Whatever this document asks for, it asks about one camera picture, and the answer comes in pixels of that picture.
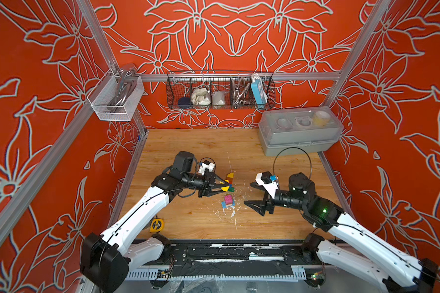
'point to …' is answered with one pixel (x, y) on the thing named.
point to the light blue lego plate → (224, 206)
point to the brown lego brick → (230, 179)
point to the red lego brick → (230, 182)
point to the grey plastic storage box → (299, 130)
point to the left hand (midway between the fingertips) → (227, 187)
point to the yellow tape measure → (156, 225)
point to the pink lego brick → (228, 199)
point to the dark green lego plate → (231, 189)
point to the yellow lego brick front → (230, 175)
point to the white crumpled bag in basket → (200, 96)
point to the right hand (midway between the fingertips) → (246, 194)
